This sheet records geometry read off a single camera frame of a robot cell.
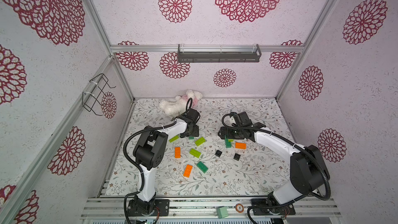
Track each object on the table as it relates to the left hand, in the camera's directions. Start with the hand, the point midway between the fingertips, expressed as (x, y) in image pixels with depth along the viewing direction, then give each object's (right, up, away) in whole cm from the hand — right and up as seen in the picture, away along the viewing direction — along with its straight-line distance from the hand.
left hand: (192, 133), depth 99 cm
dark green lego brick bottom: (+6, -17, -13) cm, 22 cm away
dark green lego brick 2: (0, -3, -1) cm, 3 cm away
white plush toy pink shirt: (-9, +17, +3) cm, 20 cm away
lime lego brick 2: (+5, -5, -2) cm, 7 cm away
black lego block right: (+27, -12, -9) cm, 31 cm away
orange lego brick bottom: (-2, -19, -14) cm, 23 cm away
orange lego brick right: (+29, -7, -4) cm, 30 cm away
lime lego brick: (-11, -3, -1) cm, 12 cm away
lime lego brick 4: (+24, -4, -4) cm, 25 cm away
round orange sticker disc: (+24, -33, -25) cm, 47 cm away
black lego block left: (+16, -11, -9) cm, 21 cm away
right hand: (+19, +2, -10) cm, 21 cm away
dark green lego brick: (+23, -6, -4) cm, 24 cm away
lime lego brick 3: (+2, -10, -8) cm, 13 cm away
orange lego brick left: (-8, -10, -7) cm, 15 cm away
